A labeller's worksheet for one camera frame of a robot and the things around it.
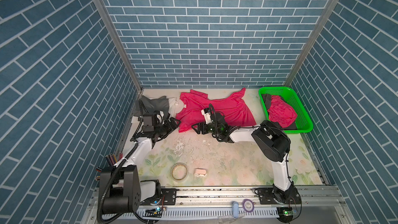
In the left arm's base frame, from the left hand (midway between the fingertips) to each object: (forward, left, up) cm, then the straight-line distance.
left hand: (177, 123), depth 87 cm
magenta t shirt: (+19, -37, -11) cm, 44 cm away
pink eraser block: (-24, -13, -10) cm, 28 cm away
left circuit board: (-40, +9, -14) cm, 43 cm away
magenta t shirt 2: (+10, -65, -3) cm, 66 cm away
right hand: (+3, -10, -5) cm, 11 cm away
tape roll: (-22, -2, -13) cm, 25 cm away
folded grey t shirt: (+19, +25, -7) cm, 32 cm away
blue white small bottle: (-40, -29, -8) cm, 50 cm away
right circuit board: (-42, -52, -11) cm, 68 cm away
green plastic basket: (+3, -78, -6) cm, 78 cm away
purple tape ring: (-37, -34, -11) cm, 51 cm away
